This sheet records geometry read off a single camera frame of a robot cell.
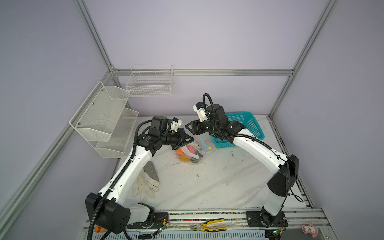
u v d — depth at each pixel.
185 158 0.89
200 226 0.71
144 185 0.85
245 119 1.12
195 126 0.65
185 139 0.66
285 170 0.45
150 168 0.88
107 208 0.37
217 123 0.58
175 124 0.69
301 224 0.72
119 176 0.42
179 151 0.87
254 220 0.73
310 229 0.69
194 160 0.86
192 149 0.77
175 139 0.63
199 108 0.66
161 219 0.73
